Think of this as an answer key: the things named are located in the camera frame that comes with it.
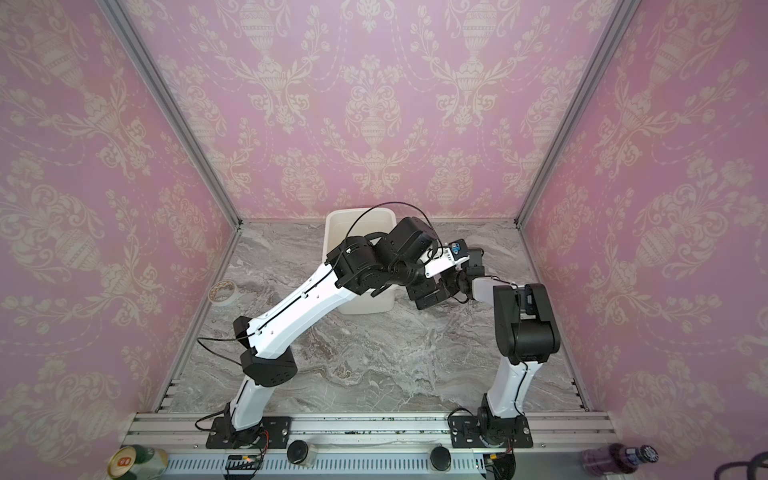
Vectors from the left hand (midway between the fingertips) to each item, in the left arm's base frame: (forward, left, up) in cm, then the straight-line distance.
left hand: (439, 274), depth 66 cm
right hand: (+20, -3, -27) cm, 34 cm away
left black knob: (-31, +30, -22) cm, 48 cm away
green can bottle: (-33, +63, -23) cm, 75 cm away
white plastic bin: (+36, +29, -22) cm, 51 cm away
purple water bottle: (-31, -38, -24) cm, 55 cm away
